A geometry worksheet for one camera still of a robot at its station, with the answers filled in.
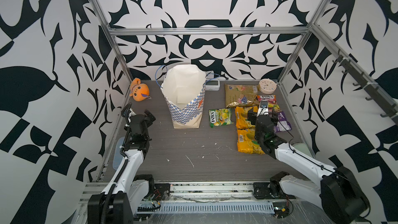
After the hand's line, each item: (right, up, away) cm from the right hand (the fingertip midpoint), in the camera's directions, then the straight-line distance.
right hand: (263, 107), depth 83 cm
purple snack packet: (+16, -11, +11) cm, 23 cm away
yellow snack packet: (-8, -7, +11) cm, 16 cm away
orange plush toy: (-72, +9, +20) cm, 75 cm away
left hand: (-66, -3, 0) cm, 66 cm away
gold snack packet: (-6, +7, +22) cm, 24 cm away
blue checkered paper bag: (-44, +13, +23) cm, 52 cm away
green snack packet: (-21, -7, +14) cm, 26 cm away
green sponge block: (+23, -23, +4) cm, 33 cm away
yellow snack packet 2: (-9, -19, +2) cm, 21 cm away
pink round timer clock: (+16, +13, +32) cm, 39 cm away
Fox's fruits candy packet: (+15, 0, +21) cm, 26 cm away
